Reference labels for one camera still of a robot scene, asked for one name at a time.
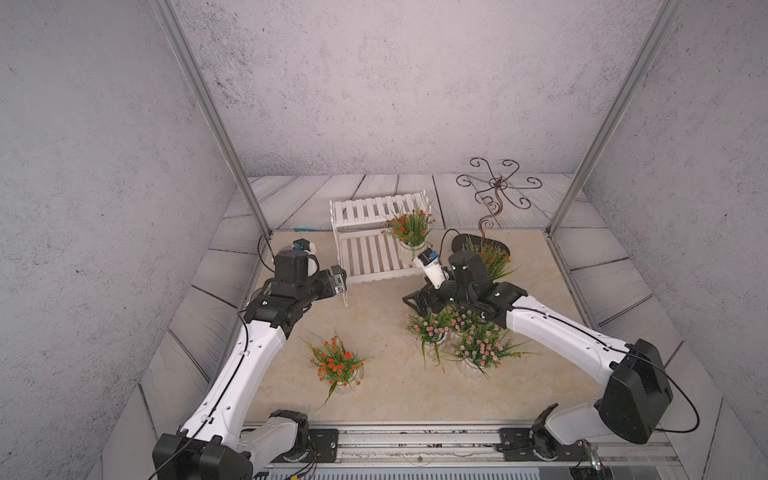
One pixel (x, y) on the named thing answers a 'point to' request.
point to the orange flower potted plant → (334, 365)
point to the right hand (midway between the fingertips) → (416, 289)
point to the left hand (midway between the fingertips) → (337, 275)
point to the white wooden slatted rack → (365, 251)
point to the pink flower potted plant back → (465, 320)
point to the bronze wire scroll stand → (497, 185)
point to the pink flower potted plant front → (485, 346)
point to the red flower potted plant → (411, 231)
